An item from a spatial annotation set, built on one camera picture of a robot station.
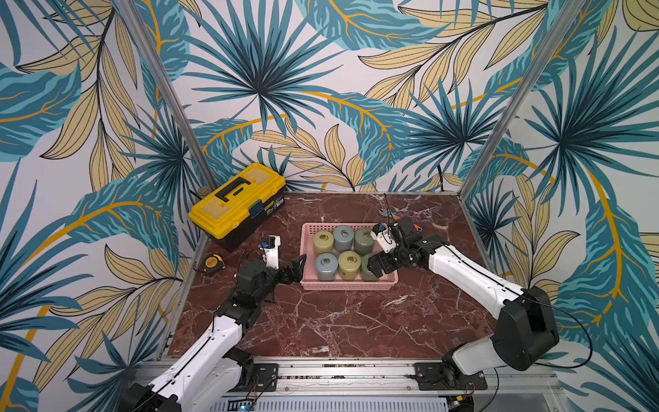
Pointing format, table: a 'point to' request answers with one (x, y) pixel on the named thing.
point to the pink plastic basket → (308, 279)
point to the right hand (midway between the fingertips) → (380, 259)
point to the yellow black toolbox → (239, 207)
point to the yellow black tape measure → (214, 264)
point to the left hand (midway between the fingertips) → (293, 257)
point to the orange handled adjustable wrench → (388, 214)
